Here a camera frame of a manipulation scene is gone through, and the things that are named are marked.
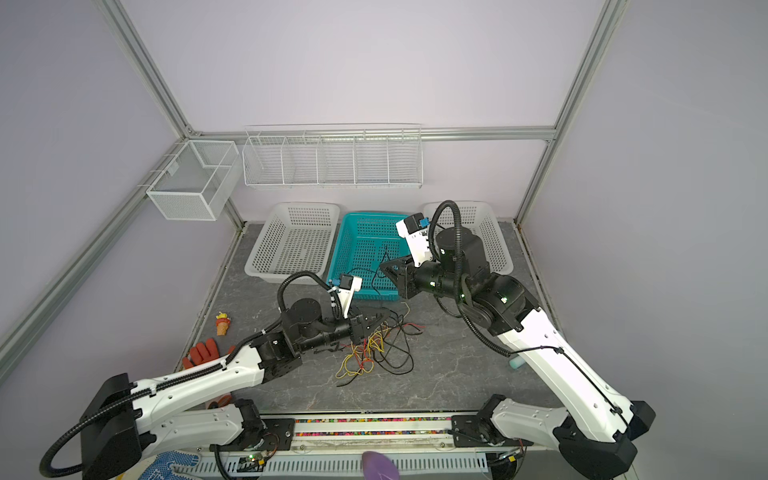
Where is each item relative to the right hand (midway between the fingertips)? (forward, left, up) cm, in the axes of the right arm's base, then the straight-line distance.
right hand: (383, 268), depth 60 cm
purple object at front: (-30, +3, -39) cm, 49 cm away
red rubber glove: (-4, +55, -36) cm, 66 cm away
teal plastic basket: (+40, +10, -38) cm, 56 cm away
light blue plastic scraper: (-7, -35, -36) cm, 51 cm away
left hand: (-5, -1, -13) cm, 14 cm away
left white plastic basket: (+42, +38, -36) cm, 67 cm away
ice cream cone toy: (+5, +52, -35) cm, 63 cm away
